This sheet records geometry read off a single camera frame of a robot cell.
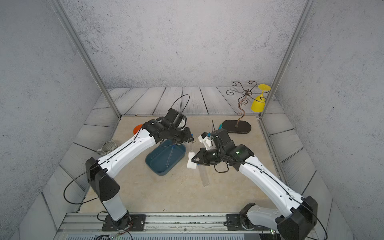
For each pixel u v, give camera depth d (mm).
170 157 956
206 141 669
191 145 759
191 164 681
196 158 684
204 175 891
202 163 602
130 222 716
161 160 950
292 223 360
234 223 726
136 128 1078
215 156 593
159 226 726
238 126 1111
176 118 603
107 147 988
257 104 984
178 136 653
